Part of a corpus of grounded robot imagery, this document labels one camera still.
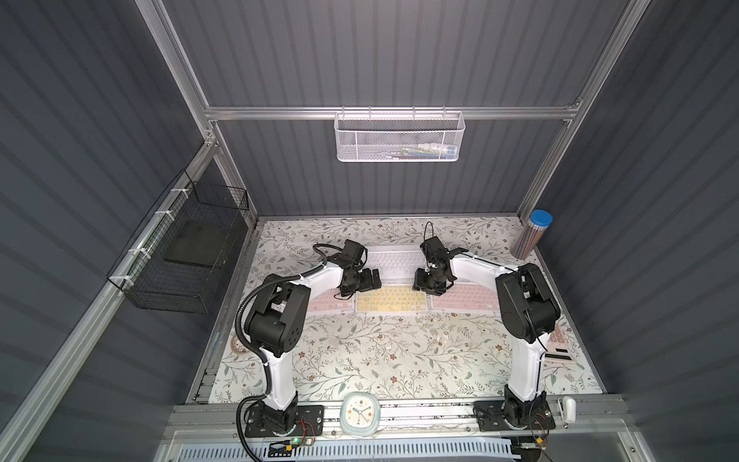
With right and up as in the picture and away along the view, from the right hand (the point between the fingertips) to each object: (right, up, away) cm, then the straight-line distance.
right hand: (420, 288), depth 98 cm
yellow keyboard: (-10, -3, -2) cm, 11 cm away
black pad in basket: (-63, +16, -21) cm, 68 cm away
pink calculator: (+38, -15, -15) cm, 44 cm away
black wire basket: (-66, +11, -27) cm, 72 cm away
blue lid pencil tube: (+37, +18, -1) cm, 42 cm away
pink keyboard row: (-32, -4, -2) cm, 32 cm away
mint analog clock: (-19, -28, -26) cm, 43 cm away
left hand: (-16, 0, -2) cm, 16 cm away
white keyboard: (-8, +8, +5) cm, 13 cm away
